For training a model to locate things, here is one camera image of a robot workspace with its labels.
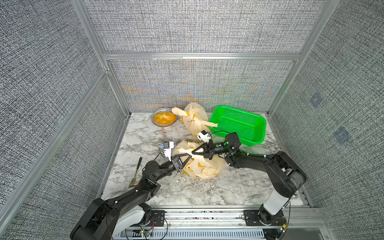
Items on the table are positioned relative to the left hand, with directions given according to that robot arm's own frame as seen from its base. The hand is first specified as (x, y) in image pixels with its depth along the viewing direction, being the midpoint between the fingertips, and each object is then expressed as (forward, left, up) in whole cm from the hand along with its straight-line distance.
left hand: (194, 156), depth 69 cm
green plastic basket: (+34, -44, -23) cm, 60 cm away
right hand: (+1, 0, +2) cm, 2 cm away
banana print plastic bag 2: (-3, -2, -6) cm, 7 cm away
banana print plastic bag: (+28, -2, -4) cm, 28 cm away
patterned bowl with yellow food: (+43, +20, -18) cm, 50 cm away
